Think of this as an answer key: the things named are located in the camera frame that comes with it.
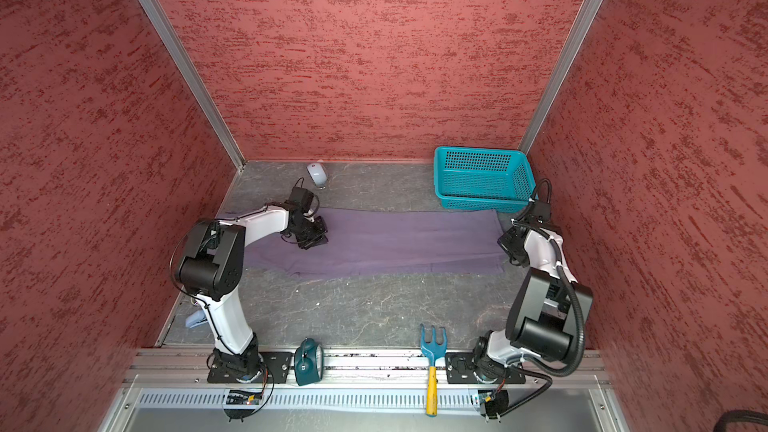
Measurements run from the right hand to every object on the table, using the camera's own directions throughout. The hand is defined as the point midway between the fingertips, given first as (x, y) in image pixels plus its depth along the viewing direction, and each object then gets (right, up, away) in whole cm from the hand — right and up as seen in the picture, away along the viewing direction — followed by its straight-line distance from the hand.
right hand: (505, 251), depth 88 cm
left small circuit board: (-71, -33, -16) cm, 80 cm away
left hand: (-56, +1, +9) cm, 56 cm away
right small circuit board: (-9, -33, -17) cm, 39 cm away
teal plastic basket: (+2, +23, +29) cm, 37 cm away
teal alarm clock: (-54, -22, -20) cm, 62 cm away
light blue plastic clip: (-88, -17, -9) cm, 90 cm away
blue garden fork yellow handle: (-23, -23, -13) cm, 35 cm away
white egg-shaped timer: (-62, +24, +20) cm, 69 cm away
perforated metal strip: (-53, -33, -17) cm, 65 cm away
